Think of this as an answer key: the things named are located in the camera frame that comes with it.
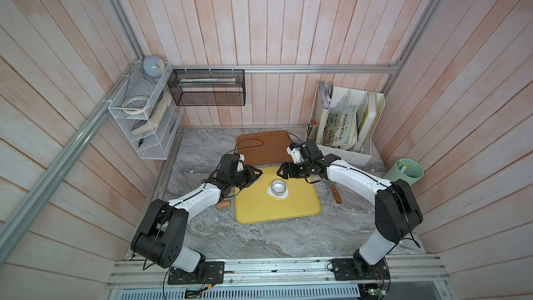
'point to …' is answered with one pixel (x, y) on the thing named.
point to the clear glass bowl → (278, 187)
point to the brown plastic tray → (264, 147)
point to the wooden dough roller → (223, 204)
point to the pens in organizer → (311, 129)
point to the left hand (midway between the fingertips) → (261, 176)
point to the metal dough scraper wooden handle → (336, 196)
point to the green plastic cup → (404, 169)
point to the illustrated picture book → (341, 128)
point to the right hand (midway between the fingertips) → (283, 172)
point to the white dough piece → (283, 196)
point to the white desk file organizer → (328, 98)
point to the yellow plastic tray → (271, 197)
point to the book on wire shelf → (150, 123)
